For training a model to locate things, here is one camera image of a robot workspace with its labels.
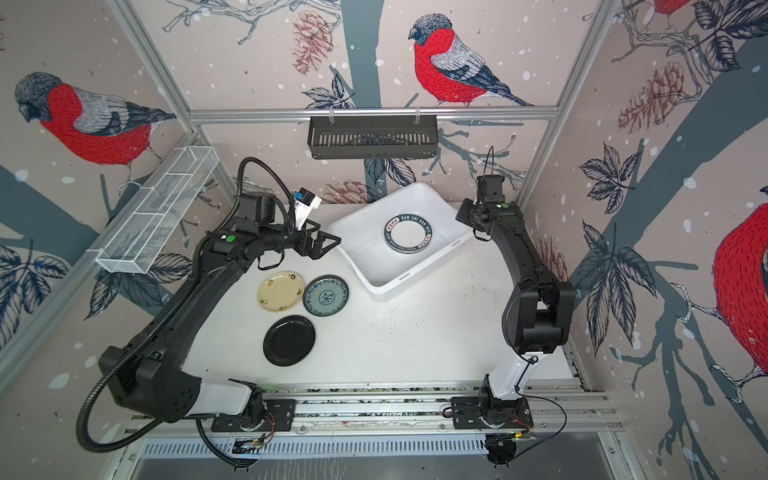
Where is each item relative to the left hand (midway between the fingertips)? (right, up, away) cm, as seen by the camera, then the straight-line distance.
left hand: (325, 231), depth 74 cm
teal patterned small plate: (-5, -21, +22) cm, 30 cm away
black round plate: (-13, -32, +12) cm, 37 cm away
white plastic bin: (+13, -14, +31) cm, 36 cm away
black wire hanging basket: (+3, +34, +33) cm, 48 cm away
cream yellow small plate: (-20, -20, +23) cm, 37 cm away
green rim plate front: (+23, -1, +37) cm, 44 cm away
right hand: (+39, +5, +16) cm, 42 cm away
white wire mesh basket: (-45, -4, -2) cm, 45 cm away
